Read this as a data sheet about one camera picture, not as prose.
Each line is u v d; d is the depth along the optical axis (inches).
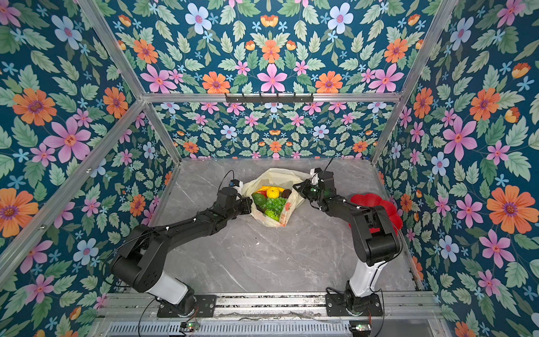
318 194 32.1
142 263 17.6
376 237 19.4
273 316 28.5
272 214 35.7
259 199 37.4
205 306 29.0
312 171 35.6
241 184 33.1
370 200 38.8
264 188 39.9
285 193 39.5
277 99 36.6
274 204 38.5
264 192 39.2
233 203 28.9
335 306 28.9
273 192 38.8
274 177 37.8
